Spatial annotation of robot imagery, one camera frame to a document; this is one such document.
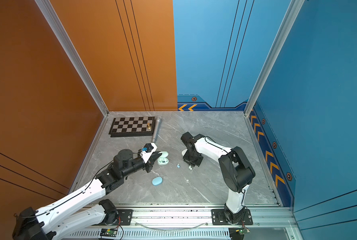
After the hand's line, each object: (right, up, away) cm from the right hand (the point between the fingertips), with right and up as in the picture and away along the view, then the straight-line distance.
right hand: (186, 164), depth 89 cm
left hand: (-14, +10, -15) cm, 23 cm away
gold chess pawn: (-27, +23, +16) cm, 39 cm away
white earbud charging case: (-2, +6, +6) cm, 9 cm away
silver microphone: (-21, +25, +22) cm, 39 cm away
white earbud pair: (+2, -1, -2) cm, 3 cm away
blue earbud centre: (-5, -1, +2) cm, 6 cm away
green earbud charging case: (-12, +6, -15) cm, 20 cm away
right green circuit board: (+26, -26, -19) cm, 42 cm away
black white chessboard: (-39, +23, +18) cm, 48 cm away
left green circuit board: (-38, -29, -17) cm, 51 cm away
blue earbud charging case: (-17, -8, -6) cm, 20 cm away
